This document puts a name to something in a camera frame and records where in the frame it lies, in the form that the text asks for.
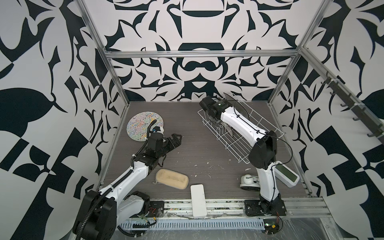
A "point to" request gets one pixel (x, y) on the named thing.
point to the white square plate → (227, 127)
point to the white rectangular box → (198, 201)
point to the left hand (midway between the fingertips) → (177, 136)
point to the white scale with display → (285, 175)
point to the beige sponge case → (171, 178)
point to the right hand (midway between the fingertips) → (222, 114)
